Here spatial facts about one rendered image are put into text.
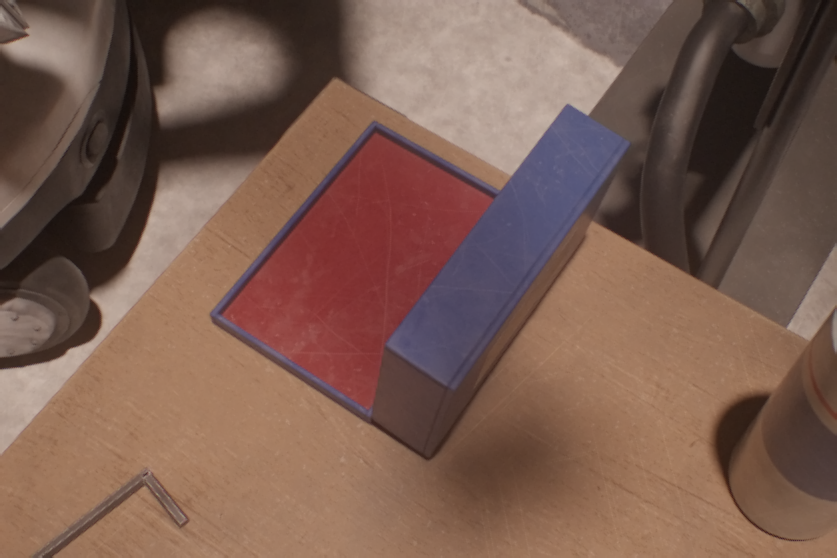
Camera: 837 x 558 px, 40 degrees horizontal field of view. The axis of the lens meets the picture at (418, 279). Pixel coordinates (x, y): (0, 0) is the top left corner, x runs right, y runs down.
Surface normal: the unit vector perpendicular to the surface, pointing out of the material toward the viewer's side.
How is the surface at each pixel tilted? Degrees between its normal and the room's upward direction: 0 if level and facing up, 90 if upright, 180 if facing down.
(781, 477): 90
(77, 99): 89
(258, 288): 0
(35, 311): 65
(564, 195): 7
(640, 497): 0
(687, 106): 34
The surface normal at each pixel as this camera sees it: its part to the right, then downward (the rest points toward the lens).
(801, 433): -0.88, 0.42
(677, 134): -0.03, 0.16
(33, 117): 0.85, 0.14
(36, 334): 0.17, 0.87
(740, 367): 0.00, -0.47
